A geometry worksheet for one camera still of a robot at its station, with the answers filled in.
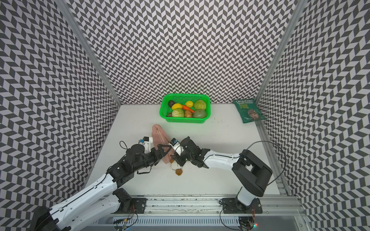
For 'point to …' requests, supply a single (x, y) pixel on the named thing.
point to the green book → (248, 110)
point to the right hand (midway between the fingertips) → (174, 157)
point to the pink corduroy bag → (160, 137)
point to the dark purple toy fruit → (171, 103)
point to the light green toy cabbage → (200, 104)
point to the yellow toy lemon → (190, 104)
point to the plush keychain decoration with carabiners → (175, 166)
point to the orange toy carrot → (184, 107)
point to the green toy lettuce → (178, 112)
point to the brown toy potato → (188, 113)
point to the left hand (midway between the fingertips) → (168, 152)
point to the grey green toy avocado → (199, 113)
